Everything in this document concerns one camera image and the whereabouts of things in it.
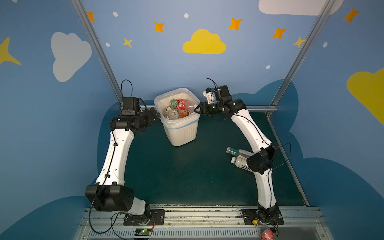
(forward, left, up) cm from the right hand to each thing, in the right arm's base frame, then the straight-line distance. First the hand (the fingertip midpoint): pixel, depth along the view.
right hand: (199, 109), depth 83 cm
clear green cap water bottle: (-11, -25, -27) cm, 39 cm away
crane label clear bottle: (-6, +14, +1) cm, 16 cm away
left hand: (-9, +22, +2) cm, 24 cm away
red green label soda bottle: (+6, +11, -2) cm, 13 cm away
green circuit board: (-56, +25, -30) cm, 69 cm away
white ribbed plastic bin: (-7, +11, -18) cm, 22 cm away
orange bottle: (+4, +10, -8) cm, 14 cm away
